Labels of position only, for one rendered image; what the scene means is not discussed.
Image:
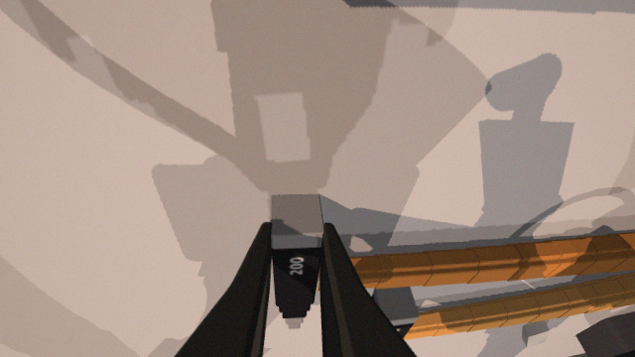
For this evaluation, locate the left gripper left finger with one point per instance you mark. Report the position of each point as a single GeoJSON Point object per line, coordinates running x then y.
{"type": "Point", "coordinates": [229, 328]}

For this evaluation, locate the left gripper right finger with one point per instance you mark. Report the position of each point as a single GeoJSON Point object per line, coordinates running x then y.
{"type": "Point", "coordinates": [364, 329]}

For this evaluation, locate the black hammer with wooden handle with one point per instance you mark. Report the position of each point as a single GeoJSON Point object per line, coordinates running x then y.
{"type": "Point", "coordinates": [399, 306]}

